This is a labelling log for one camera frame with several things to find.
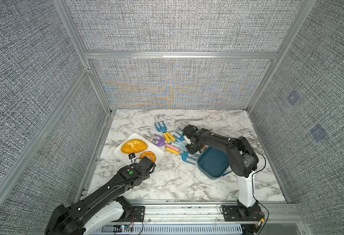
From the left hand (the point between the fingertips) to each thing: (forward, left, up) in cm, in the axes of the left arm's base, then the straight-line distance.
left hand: (145, 172), depth 81 cm
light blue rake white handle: (+20, -21, -6) cm, 30 cm away
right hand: (+19, -29, -4) cm, 35 cm away
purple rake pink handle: (+22, -9, -6) cm, 25 cm away
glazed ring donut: (+13, -1, -4) cm, 14 cm away
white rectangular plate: (+14, -7, -6) cm, 17 cm away
